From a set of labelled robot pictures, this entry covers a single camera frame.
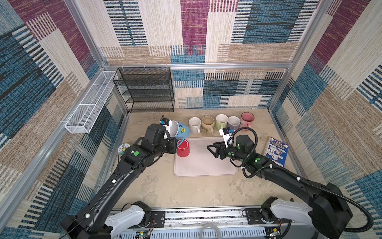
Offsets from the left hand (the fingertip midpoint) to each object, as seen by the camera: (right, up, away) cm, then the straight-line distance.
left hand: (177, 140), depth 72 cm
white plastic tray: (+13, -16, +22) cm, 30 cm away
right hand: (+18, -5, +7) cm, 20 cm away
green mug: (+27, +10, +31) cm, 43 cm away
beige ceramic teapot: (+18, +8, +36) cm, 41 cm away
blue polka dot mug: (+1, +5, -4) cm, 6 cm away
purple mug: (+36, +9, +34) cm, 51 cm away
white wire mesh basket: (-44, +11, 0) cm, 45 cm away
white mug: (+9, +7, +29) cm, 31 cm away
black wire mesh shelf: (-26, +33, +38) cm, 57 cm away
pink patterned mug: (+43, +10, +28) cm, 52 cm away
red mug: (+2, -8, +18) cm, 20 cm away
